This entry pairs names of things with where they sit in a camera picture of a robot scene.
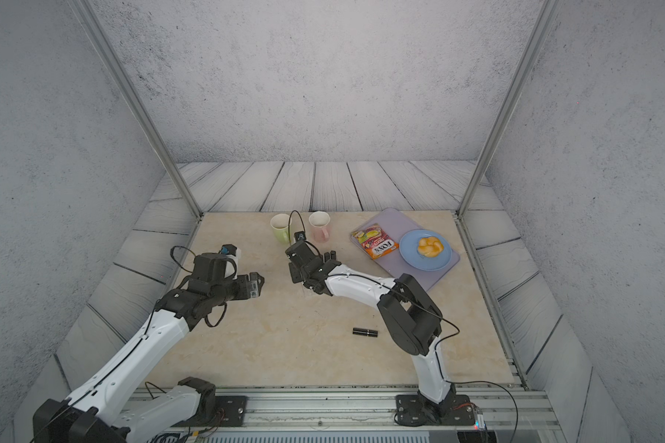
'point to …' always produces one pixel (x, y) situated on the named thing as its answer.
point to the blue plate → (408, 246)
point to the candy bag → (375, 241)
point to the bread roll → (429, 246)
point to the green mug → (280, 225)
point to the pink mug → (320, 221)
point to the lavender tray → (397, 226)
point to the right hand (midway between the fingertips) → (298, 264)
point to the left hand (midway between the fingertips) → (256, 279)
